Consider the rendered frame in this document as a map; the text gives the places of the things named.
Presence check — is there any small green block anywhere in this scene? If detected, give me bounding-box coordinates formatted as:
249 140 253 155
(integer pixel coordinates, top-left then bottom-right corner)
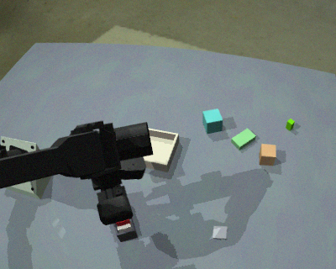
286 119 295 131

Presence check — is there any teal cube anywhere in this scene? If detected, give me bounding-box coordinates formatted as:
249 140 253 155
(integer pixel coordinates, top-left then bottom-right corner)
203 109 223 134

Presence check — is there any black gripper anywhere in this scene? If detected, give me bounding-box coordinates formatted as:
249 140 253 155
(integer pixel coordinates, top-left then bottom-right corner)
89 172 133 225

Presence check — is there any tan cube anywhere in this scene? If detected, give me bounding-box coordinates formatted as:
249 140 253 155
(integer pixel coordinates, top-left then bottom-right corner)
260 144 276 166

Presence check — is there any light green rectangular block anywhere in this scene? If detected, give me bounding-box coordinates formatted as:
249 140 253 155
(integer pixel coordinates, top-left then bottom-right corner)
231 128 256 150

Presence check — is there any cream shallow tray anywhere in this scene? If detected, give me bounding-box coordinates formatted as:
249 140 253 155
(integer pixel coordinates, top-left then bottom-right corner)
144 129 180 172

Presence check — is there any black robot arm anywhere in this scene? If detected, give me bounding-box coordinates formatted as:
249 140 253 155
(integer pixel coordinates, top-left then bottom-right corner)
0 120 153 189

